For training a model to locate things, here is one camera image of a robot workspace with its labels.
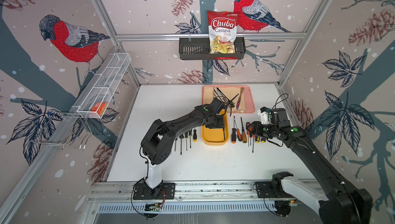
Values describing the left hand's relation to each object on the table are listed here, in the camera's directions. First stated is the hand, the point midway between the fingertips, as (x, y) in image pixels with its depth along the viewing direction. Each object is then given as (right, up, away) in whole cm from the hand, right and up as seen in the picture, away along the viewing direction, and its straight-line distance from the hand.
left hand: (225, 122), depth 87 cm
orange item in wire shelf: (-58, +10, -22) cm, 63 cm away
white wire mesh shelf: (-64, +21, -8) cm, 68 cm away
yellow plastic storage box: (-4, -9, +3) cm, 10 cm away
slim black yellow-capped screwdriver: (-18, -9, +5) cm, 21 cm away
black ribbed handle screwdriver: (-29, -13, +3) cm, 32 cm away
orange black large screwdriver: (+17, -14, +3) cm, 22 cm away
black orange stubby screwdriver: (+7, -7, +7) cm, 12 cm away
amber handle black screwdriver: (+12, -8, +5) cm, 16 cm away
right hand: (+12, -1, -7) cm, 13 cm away
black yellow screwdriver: (-23, -10, +5) cm, 26 cm away
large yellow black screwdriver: (-21, -9, +6) cm, 23 cm away
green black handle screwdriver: (-26, -10, +4) cm, 28 cm away
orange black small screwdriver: (+9, -9, +3) cm, 13 cm away
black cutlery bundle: (+6, +11, +23) cm, 26 cm away
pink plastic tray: (+21, +10, +21) cm, 31 cm away
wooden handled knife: (+14, +14, +24) cm, 31 cm away
